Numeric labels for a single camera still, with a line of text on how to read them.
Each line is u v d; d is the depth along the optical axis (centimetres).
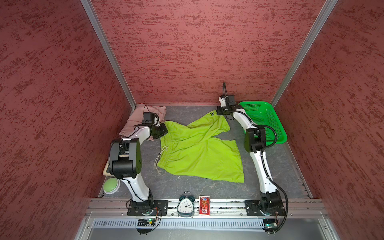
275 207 68
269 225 71
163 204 76
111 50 88
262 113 114
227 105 92
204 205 74
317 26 77
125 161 49
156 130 83
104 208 76
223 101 103
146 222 71
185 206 71
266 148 71
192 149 95
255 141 70
